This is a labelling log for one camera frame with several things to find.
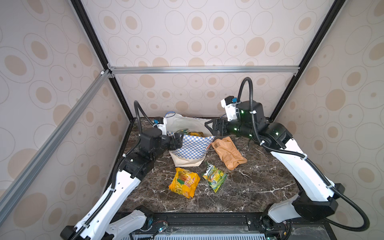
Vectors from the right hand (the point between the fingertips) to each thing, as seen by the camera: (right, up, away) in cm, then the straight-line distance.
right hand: (210, 122), depth 62 cm
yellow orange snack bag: (-12, -31, +17) cm, 37 cm away
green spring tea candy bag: (+5, -29, +21) cm, 37 cm away
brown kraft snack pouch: (+15, -17, +33) cm, 40 cm away
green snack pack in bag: (-13, -3, +36) cm, 38 cm away
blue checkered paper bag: (-5, -8, +17) cm, 19 cm away
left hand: (-13, -3, +5) cm, 15 cm away
